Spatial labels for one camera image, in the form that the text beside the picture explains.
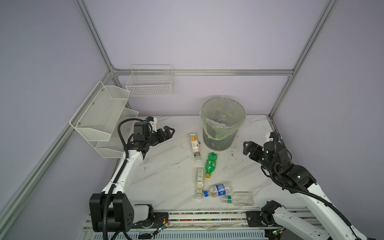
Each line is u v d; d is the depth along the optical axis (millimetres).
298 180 442
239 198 807
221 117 981
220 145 966
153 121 744
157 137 713
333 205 405
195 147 954
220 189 782
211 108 949
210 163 881
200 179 818
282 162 477
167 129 730
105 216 359
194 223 733
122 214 395
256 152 604
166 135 719
